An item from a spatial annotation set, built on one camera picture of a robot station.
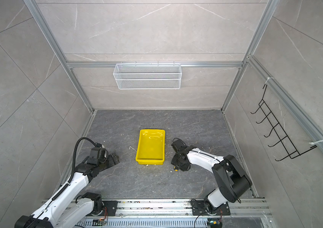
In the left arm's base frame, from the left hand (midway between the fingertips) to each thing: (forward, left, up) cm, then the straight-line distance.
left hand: (111, 156), depth 85 cm
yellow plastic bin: (+8, -23, -6) cm, 26 cm away
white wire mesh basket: (+51, -22, +22) cm, 60 cm away
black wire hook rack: (-12, -87, +25) cm, 91 cm away
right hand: (-3, -39, -7) cm, 39 cm away
